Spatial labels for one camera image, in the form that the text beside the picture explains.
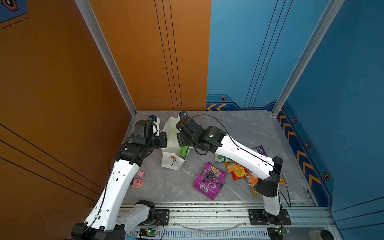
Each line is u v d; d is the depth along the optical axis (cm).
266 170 44
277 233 70
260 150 95
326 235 60
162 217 74
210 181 80
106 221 37
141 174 86
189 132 51
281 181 84
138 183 81
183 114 61
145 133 53
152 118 63
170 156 71
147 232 71
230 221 73
